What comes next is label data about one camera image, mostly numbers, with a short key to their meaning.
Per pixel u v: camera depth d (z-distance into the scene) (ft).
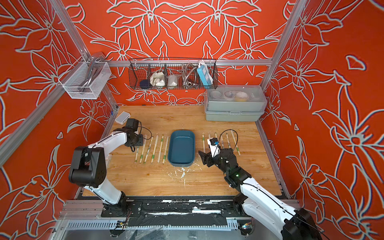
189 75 2.73
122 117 3.63
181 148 3.08
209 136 3.31
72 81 2.55
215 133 3.38
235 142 3.20
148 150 3.11
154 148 3.12
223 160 1.97
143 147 3.11
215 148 2.16
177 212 2.39
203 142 3.21
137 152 3.03
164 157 3.02
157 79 3.00
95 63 2.81
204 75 2.87
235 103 3.29
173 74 3.19
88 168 1.53
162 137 3.30
